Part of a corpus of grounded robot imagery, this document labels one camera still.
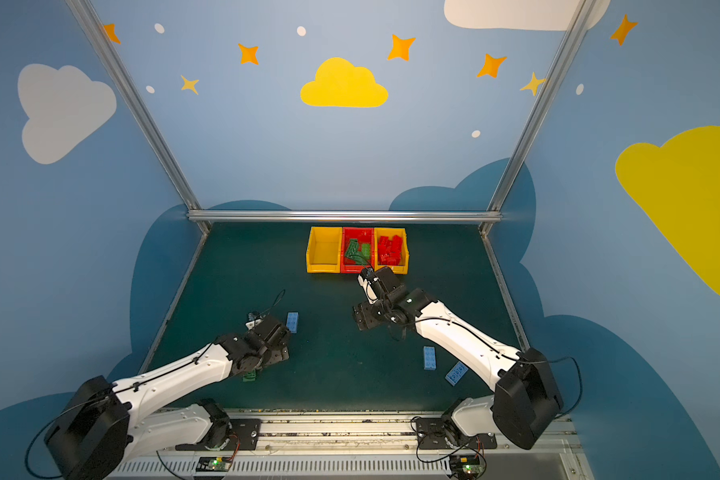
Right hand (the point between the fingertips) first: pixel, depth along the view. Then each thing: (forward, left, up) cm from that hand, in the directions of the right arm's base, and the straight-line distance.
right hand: (369, 307), depth 83 cm
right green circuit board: (-34, -26, -15) cm, 45 cm away
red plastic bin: (+37, +3, -11) cm, 39 cm away
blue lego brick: (-8, -18, -12) cm, 24 cm away
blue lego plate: (-12, -26, -13) cm, 32 cm away
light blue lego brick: (+1, +24, -12) cm, 27 cm away
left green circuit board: (-37, +36, -13) cm, 53 cm away
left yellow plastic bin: (+30, +18, -12) cm, 37 cm away
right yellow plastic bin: (+37, -7, -9) cm, 39 cm away
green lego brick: (+26, +4, -11) cm, 29 cm away
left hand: (-10, +26, -11) cm, 30 cm away
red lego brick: (+30, -6, -11) cm, 33 cm away
